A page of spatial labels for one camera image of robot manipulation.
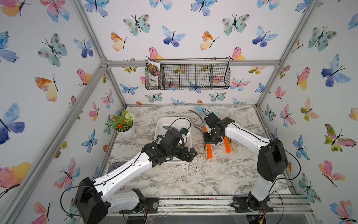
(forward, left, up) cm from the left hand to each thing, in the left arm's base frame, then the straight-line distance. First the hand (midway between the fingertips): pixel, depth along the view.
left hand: (191, 150), depth 74 cm
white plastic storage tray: (+30, +7, -15) cm, 34 cm away
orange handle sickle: (+12, -26, -17) cm, 34 cm away
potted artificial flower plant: (+21, +42, -4) cm, 48 cm away
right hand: (+11, -11, -8) cm, 17 cm away
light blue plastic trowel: (+47, -14, -21) cm, 54 cm away
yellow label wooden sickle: (+7, -10, -18) cm, 22 cm away
